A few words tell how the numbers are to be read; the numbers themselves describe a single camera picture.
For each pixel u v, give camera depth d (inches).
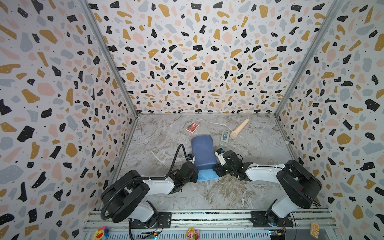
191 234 26.6
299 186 17.9
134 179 18.5
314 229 28.1
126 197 17.1
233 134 41.5
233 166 27.8
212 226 28.8
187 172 27.1
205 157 33.0
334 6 28.2
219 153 32.8
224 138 40.6
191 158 31.7
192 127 43.9
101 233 27.1
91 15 28.2
